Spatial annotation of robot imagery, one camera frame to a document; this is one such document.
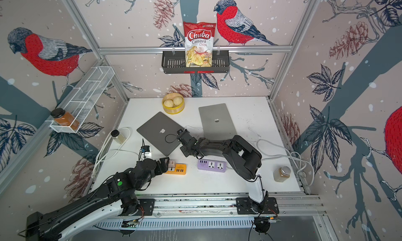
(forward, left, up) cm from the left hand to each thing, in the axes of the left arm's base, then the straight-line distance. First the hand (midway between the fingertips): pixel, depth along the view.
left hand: (166, 158), depth 79 cm
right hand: (+12, -8, -9) cm, 17 cm away
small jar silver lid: (-7, -57, -2) cm, 58 cm away
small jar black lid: (+14, +32, -3) cm, 35 cm away
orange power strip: (-3, -6, -8) cm, 11 cm away
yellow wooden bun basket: (+39, +2, -8) cm, 40 cm away
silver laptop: (+28, -28, -11) cm, 41 cm away
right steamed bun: (+45, +1, -5) cm, 46 cm away
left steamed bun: (+43, +7, -5) cm, 44 cm away
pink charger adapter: (-2, -2, -4) cm, 5 cm away
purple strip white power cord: (+4, -73, -10) cm, 73 cm away
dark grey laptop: (+22, +9, -10) cm, 26 cm away
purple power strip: (-1, -23, -8) cm, 25 cm away
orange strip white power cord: (+9, +34, -10) cm, 36 cm away
